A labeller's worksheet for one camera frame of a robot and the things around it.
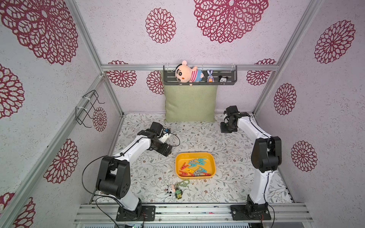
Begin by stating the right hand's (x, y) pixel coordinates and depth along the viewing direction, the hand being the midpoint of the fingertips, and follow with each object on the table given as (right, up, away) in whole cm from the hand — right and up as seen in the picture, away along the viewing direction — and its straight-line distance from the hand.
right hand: (223, 127), depth 97 cm
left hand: (-40, -14, -8) cm, 43 cm away
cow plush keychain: (-35, -35, -18) cm, 52 cm away
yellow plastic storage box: (-24, -28, -10) cm, 38 cm away
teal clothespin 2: (-22, -24, -7) cm, 33 cm away
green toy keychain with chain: (-30, -36, -18) cm, 50 cm away
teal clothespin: (-16, -22, -5) cm, 28 cm away
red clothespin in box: (-27, -24, -7) cm, 37 cm away
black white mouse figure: (-1, +31, -5) cm, 31 cm away
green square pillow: (-25, +17, +3) cm, 30 cm away
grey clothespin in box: (-18, -28, -10) cm, 35 cm away
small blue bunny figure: (-10, +33, -6) cm, 35 cm away
